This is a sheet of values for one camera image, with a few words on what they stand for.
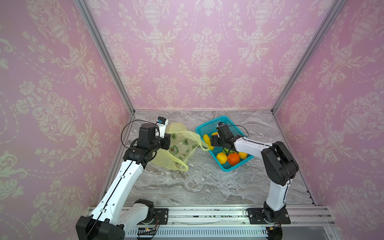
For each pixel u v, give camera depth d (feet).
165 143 2.21
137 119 3.85
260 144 1.89
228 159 2.93
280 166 1.64
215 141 2.88
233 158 2.90
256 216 2.39
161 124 2.13
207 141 3.17
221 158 2.87
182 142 3.37
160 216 2.43
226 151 2.75
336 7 2.26
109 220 1.25
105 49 2.80
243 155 2.91
